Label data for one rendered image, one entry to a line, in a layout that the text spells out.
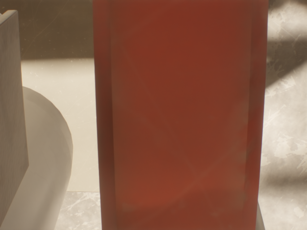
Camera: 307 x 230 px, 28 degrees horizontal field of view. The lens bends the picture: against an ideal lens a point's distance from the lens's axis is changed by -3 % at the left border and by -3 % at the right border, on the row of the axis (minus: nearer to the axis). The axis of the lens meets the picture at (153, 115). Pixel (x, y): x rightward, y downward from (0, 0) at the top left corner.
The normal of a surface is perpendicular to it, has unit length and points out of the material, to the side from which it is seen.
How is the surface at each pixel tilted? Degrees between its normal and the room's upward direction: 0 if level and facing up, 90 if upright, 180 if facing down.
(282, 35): 0
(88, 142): 0
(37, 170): 90
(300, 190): 0
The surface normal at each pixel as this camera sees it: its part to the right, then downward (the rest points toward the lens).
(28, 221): 0.88, -0.43
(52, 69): -0.03, 0.35
